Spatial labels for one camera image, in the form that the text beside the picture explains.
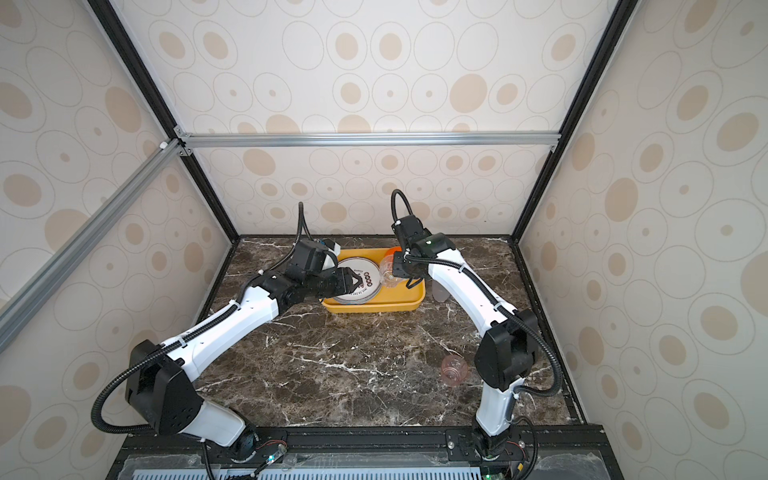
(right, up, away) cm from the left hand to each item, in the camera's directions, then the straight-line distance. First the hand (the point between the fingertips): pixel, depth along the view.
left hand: (365, 277), depth 78 cm
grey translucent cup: (+23, -6, +20) cm, 31 cm away
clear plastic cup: (+6, 0, -2) cm, 6 cm away
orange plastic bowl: (+7, +8, +25) cm, 27 cm away
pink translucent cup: (+25, -27, +7) cm, 37 cm away
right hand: (+10, +3, +8) cm, 13 cm away
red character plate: (0, -1, +25) cm, 25 cm away
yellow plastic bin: (+7, -8, +16) cm, 19 cm away
